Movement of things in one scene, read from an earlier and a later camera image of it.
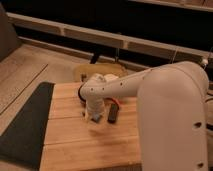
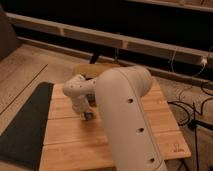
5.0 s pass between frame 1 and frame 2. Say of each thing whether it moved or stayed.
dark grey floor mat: stayed
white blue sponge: moved
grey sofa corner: stayed
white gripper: moved
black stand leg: stayed
